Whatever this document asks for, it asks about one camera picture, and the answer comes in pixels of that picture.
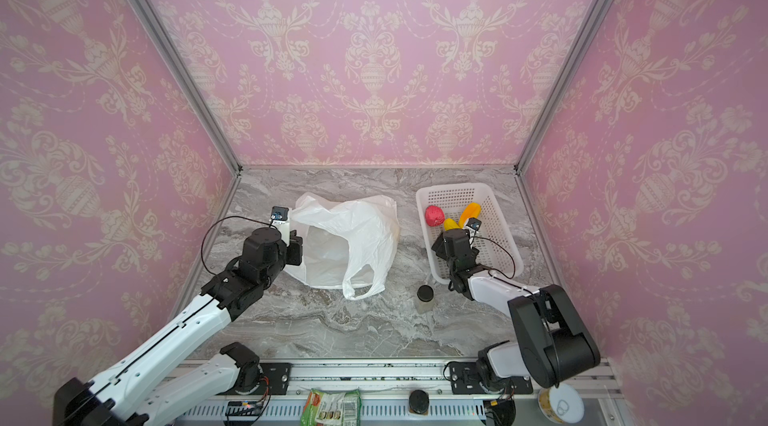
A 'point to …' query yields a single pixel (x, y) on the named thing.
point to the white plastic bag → (348, 244)
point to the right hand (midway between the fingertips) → (451, 238)
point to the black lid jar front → (418, 402)
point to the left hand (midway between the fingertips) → (297, 233)
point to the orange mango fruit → (471, 211)
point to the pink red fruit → (434, 215)
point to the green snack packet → (332, 408)
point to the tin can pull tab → (562, 404)
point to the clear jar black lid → (425, 296)
